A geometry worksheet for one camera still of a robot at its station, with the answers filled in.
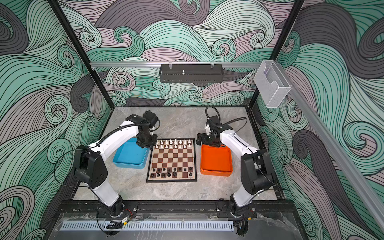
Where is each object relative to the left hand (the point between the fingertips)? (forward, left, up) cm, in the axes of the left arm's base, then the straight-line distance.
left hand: (153, 145), depth 84 cm
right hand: (+5, -30, -3) cm, 30 cm away
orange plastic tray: (-5, -37, -8) cm, 38 cm away
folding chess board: (-4, -11, -11) cm, 16 cm away
